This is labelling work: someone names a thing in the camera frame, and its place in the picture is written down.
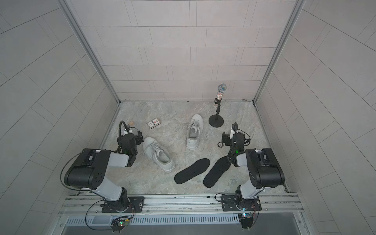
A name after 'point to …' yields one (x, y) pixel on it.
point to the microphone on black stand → (216, 120)
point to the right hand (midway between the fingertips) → (231, 130)
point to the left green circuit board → (119, 223)
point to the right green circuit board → (246, 219)
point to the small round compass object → (220, 144)
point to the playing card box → (154, 123)
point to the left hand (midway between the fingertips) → (133, 130)
